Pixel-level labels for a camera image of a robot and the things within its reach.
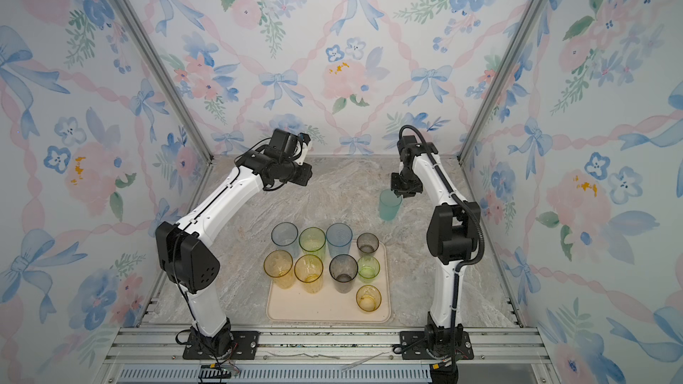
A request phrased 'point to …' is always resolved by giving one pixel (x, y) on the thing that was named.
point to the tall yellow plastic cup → (309, 270)
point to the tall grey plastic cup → (343, 269)
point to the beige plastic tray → (291, 305)
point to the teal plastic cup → (389, 204)
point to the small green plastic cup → (368, 269)
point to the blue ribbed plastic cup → (338, 238)
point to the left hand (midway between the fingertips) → (310, 170)
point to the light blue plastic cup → (285, 236)
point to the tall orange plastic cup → (278, 264)
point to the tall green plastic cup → (312, 241)
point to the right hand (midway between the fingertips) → (403, 192)
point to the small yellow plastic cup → (368, 298)
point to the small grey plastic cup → (367, 244)
